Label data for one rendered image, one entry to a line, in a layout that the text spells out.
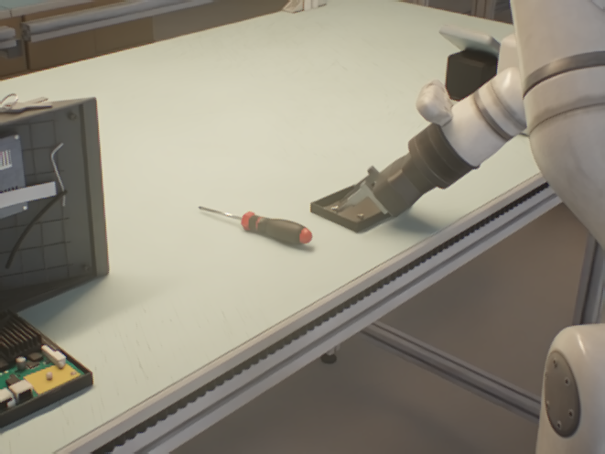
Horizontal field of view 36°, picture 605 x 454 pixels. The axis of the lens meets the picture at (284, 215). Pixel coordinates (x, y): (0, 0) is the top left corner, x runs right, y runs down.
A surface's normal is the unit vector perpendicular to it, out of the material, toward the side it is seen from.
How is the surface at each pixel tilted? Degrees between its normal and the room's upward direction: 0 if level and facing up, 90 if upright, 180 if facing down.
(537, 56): 72
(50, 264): 90
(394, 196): 90
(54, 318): 0
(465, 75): 90
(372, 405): 0
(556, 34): 60
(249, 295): 0
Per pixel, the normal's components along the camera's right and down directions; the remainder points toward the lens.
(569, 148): -0.65, 0.18
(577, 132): -0.54, -0.07
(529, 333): 0.02, -0.90
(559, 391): -0.99, 0.08
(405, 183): 0.00, 0.21
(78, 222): 0.39, 0.41
